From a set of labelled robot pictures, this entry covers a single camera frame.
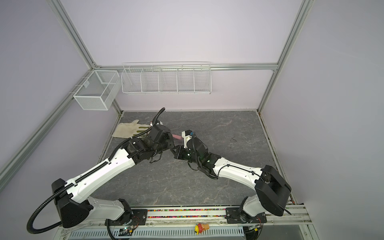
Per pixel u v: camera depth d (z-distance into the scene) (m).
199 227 0.68
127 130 1.11
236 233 0.71
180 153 0.67
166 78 0.99
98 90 0.98
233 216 0.74
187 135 0.71
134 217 0.74
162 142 0.56
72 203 0.39
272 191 0.42
